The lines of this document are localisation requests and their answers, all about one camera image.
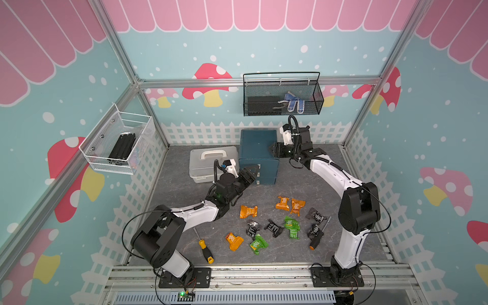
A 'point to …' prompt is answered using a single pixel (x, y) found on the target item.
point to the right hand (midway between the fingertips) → (272, 147)
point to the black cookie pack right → (312, 232)
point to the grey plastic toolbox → (201, 162)
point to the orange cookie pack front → (235, 241)
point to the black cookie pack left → (253, 227)
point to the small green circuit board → (183, 294)
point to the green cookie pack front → (258, 243)
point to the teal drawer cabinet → (254, 148)
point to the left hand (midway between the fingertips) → (258, 172)
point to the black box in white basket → (121, 149)
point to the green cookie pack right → (293, 226)
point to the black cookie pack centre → (275, 229)
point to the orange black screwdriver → (318, 236)
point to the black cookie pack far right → (314, 215)
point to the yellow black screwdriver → (206, 252)
